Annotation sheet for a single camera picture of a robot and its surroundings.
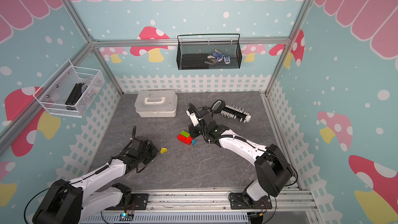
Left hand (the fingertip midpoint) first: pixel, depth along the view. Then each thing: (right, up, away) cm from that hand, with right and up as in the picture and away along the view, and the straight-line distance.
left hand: (159, 151), depth 88 cm
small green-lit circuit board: (-12, -27, -16) cm, 33 cm away
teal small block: (+20, +5, +4) cm, 20 cm away
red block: (+12, +6, +7) cm, 16 cm away
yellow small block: (+2, +1, +1) cm, 2 cm away
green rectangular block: (+14, +9, +8) cm, 18 cm away
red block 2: (+17, +6, +4) cm, 18 cm away
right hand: (+17, +15, -5) cm, 24 cm away
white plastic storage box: (-5, +28, +10) cm, 30 cm away
